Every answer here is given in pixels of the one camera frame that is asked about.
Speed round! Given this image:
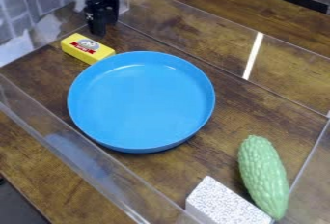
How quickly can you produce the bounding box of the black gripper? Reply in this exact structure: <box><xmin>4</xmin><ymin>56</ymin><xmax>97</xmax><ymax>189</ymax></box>
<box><xmin>85</xmin><ymin>0</ymin><xmax>120</xmax><ymax>37</ymax></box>

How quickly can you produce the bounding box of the yellow block with label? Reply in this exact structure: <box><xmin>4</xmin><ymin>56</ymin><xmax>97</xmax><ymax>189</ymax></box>
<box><xmin>60</xmin><ymin>33</ymin><xmax>116</xmax><ymax>65</ymax></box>

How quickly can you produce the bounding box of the blue round tray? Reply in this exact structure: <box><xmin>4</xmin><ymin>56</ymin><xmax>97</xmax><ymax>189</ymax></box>
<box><xmin>66</xmin><ymin>51</ymin><xmax>215</xmax><ymax>154</ymax></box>

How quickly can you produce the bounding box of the white speckled foam block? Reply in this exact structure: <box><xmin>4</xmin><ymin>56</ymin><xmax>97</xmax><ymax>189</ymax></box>
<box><xmin>185</xmin><ymin>176</ymin><xmax>272</xmax><ymax>224</ymax></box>

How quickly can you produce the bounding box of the green bitter gourd toy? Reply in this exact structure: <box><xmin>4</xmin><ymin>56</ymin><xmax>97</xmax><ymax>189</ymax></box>
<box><xmin>237</xmin><ymin>135</ymin><xmax>288</xmax><ymax>220</ymax></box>

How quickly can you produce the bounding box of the clear acrylic enclosure wall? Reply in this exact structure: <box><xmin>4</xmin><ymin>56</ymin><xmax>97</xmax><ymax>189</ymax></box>
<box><xmin>0</xmin><ymin>0</ymin><xmax>330</xmax><ymax>224</ymax></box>

